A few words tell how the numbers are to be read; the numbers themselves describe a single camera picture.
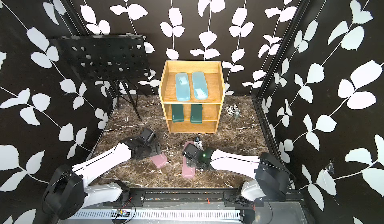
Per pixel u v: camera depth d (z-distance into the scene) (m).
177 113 0.86
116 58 0.76
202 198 0.75
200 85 0.81
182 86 0.80
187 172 0.82
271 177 0.42
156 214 0.70
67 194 0.40
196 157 0.62
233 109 1.11
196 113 0.85
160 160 0.86
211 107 0.93
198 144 0.73
